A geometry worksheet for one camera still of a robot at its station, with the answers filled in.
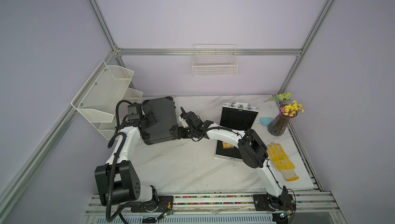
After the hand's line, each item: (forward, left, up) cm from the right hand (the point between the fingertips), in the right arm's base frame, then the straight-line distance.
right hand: (177, 136), depth 91 cm
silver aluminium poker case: (+8, -36, +8) cm, 38 cm away
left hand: (+5, +15, +9) cm, 18 cm away
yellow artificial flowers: (+5, -63, +18) cm, 65 cm away
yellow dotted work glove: (-15, -60, -7) cm, 62 cm away
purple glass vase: (+5, -61, +3) cm, 62 cm away
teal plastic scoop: (+15, -60, -8) cm, 63 cm away
